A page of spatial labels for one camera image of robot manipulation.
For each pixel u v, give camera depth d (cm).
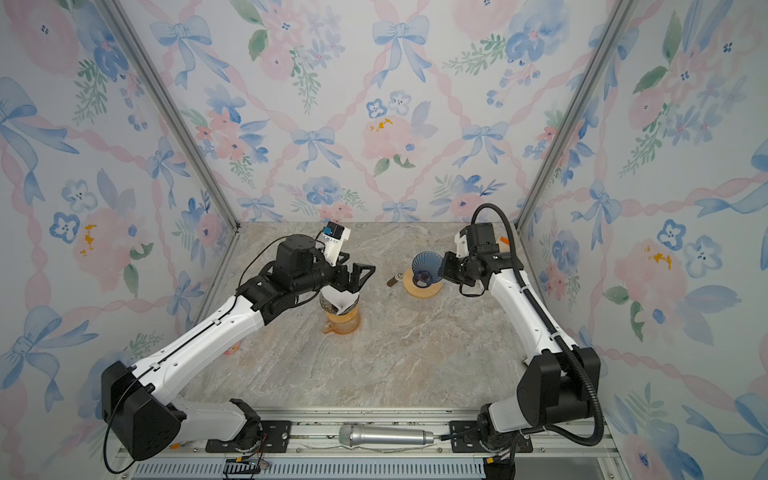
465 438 73
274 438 74
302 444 73
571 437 43
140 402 38
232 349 49
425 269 86
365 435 72
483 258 58
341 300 86
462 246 76
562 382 42
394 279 95
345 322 84
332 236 63
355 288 66
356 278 65
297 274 56
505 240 57
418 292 88
